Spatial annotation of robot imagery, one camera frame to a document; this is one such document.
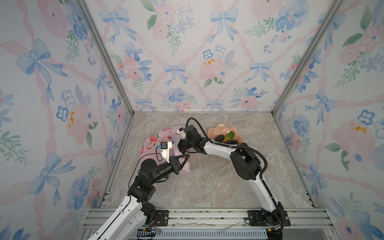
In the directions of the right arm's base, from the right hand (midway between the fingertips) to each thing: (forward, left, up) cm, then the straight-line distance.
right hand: (167, 146), depth 89 cm
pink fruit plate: (+18, -35, -7) cm, 40 cm away
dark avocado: (+11, -33, -7) cm, 36 cm away
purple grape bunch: (+7, -42, -6) cm, 43 cm away
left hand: (-15, -14, +14) cm, 25 cm away
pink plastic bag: (+7, +1, +3) cm, 7 cm away
